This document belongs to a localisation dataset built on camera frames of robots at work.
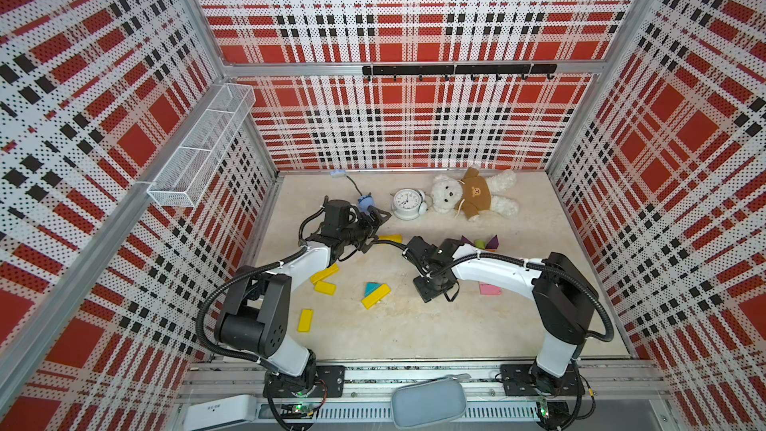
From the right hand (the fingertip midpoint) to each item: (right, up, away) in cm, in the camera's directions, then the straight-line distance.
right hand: (435, 289), depth 85 cm
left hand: (-13, +19, +4) cm, 24 cm away
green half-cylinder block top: (+17, +11, +13) cm, 24 cm away
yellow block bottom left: (-37, -8, -2) cm, 38 cm away
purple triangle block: (+12, +12, +14) cm, 22 cm away
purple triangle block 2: (+21, +11, +13) cm, 27 cm away
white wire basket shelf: (-77, +35, +5) cm, 85 cm away
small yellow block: (-33, -1, +5) cm, 33 cm away
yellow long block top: (-12, +13, +15) cm, 23 cm away
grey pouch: (-3, -22, -16) cm, 27 cm away
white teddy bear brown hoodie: (+16, +28, +19) cm, 38 cm away
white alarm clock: (-7, +25, +22) cm, 34 cm away
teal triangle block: (-19, 0, +3) cm, 19 cm away
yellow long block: (-17, -3, +3) cm, 18 cm away
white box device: (-49, -21, -21) cm, 58 cm away
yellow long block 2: (-35, +3, +6) cm, 35 cm away
